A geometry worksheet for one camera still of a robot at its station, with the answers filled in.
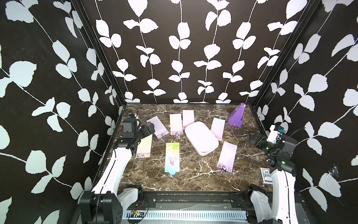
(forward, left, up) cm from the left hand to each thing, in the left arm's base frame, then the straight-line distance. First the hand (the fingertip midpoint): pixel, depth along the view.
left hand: (148, 125), depth 82 cm
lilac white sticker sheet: (-15, -50, -21) cm, 56 cm away
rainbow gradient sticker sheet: (-4, +7, -21) cm, 22 cm away
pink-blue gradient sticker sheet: (+11, -49, -20) cm, 54 cm away
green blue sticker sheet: (-13, -13, -20) cm, 27 cm away
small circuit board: (-42, +5, -19) cm, 46 cm away
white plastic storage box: (-1, -34, -17) cm, 38 cm away
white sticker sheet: (+13, -16, -22) cm, 30 cm away
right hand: (-9, -60, +3) cm, 61 cm away
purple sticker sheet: (+9, -4, -21) cm, 23 cm away
